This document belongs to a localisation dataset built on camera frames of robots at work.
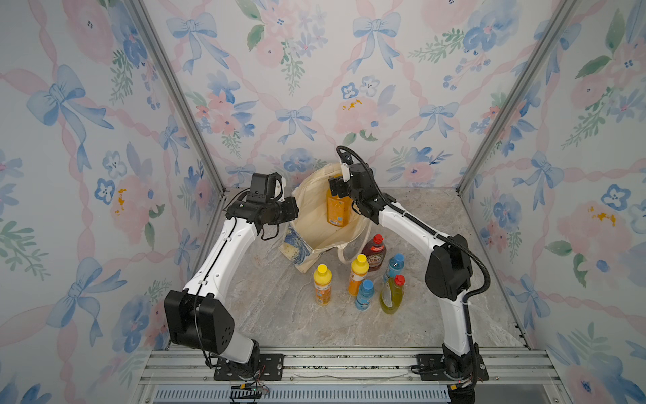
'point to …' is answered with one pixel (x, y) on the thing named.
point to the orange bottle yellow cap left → (322, 284)
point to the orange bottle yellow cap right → (359, 273)
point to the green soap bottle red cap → (391, 294)
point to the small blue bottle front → (366, 293)
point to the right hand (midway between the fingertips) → (344, 171)
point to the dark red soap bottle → (375, 252)
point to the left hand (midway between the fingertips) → (300, 207)
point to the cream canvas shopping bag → (309, 234)
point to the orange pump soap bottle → (339, 209)
